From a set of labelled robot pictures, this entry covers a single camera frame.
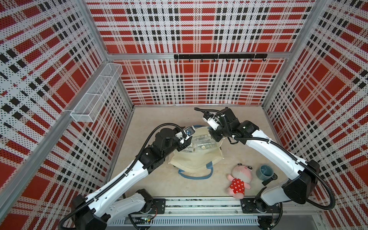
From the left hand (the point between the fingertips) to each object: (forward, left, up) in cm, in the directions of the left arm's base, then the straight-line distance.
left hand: (187, 130), depth 73 cm
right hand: (+3, -14, -3) cm, 15 cm away
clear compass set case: (+5, -9, -21) cm, 24 cm away
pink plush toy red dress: (-17, -30, -20) cm, 40 cm away
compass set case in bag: (+1, -1, -23) cm, 23 cm away
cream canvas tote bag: (-9, -6, -17) cm, 20 cm away
